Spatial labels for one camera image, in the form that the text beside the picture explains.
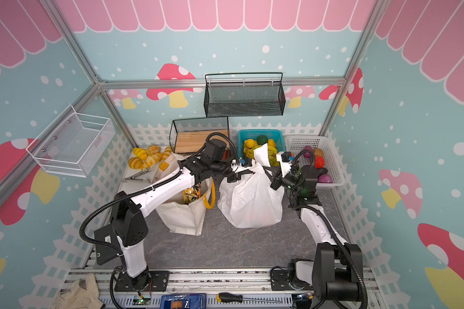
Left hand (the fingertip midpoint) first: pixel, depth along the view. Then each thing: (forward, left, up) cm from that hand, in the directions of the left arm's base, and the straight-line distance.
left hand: (249, 171), depth 79 cm
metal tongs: (+10, +61, -21) cm, 66 cm away
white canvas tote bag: (-16, +28, -12) cm, 34 cm away
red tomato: (+19, -39, -16) cm, 46 cm away
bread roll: (+20, +64, -21) cm, 70 cm away
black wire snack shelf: (+30, +32, -9) cm, 45 cm away
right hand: (+1, -6, +2) cm, 6 cm away
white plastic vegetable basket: (+36, -29, -19) cm, 50 cm away
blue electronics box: (-43, +21, -19) cm, 52 cm away
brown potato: (+33, -43, -22) cm, 59 cm away
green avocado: (+34, -8, -15) cm, 38 cm away
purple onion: (-3, -30, 0) cm, 30 cm away
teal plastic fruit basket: (+39, -18, -15) cm, 46 cm away
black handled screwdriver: (-42, +6, -22) cm, 47 cm away
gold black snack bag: (-5, +25, -9) cm, 27 cm away
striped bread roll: (+27, +63, -20) cm, 72 cm away
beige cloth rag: (-42, +62, -24) cm, 78 cm away
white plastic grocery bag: (-8, -1, -11) cm, 14 cm away
